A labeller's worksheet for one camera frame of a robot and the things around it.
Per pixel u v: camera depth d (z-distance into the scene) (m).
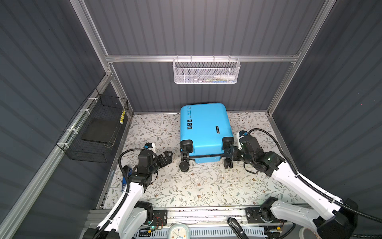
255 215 0.73
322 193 0.42
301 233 0.68
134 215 0.58
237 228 0.67
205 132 0.83
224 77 0.93
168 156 0.75
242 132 0.69
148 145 0.74
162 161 0.74
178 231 0.68
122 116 0.83
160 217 0.72
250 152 0.57
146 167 0.62
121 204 0.47
